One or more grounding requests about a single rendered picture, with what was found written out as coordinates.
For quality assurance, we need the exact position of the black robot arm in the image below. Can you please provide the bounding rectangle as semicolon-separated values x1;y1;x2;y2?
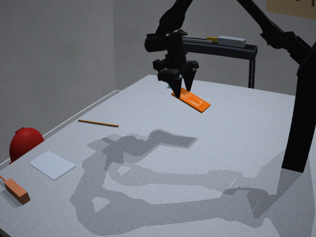
144;0;313;72

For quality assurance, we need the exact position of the orange plate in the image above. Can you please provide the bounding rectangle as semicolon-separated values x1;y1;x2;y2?
178;88;210;113

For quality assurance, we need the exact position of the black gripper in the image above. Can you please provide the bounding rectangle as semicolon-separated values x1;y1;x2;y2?
157;49;199;98

